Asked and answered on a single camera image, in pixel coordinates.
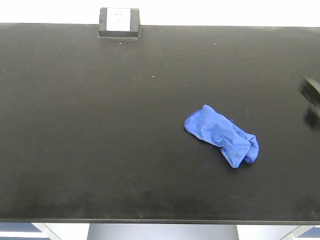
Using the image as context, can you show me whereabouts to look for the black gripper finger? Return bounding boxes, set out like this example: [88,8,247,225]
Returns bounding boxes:
[303,104,320,129]
[298,76,320,107]

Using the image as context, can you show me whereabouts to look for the blue cloth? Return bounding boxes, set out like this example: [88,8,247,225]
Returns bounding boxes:
[184,104,261,169]

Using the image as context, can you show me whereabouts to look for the black socket box white plate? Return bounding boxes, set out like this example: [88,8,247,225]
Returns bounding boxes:
[98,7,141,40]

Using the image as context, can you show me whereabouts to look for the dark-top bench with blue cabinets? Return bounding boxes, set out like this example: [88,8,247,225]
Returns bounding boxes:
[0,22,320,240]

